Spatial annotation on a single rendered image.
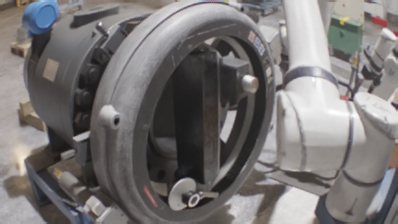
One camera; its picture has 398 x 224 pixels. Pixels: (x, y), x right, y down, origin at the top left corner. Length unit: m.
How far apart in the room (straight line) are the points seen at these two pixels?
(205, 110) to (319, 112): 0.47
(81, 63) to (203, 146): 0.46
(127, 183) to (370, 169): 0.64
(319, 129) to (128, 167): 0.50
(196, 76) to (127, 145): 0.26
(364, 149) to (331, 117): 0.12
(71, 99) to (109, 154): 0.35
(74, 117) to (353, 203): 0.94
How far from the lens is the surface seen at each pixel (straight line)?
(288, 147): 0.71
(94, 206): 1.03
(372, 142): 0.75
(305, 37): 0.86
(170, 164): 1.31
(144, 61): 0.95
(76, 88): 1.27
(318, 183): 2.02
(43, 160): 1.77
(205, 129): 1.13
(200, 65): 1.05
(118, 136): 0.95
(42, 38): 1.60
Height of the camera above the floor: 1.15
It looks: 26 degrees down
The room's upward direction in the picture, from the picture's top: straight up
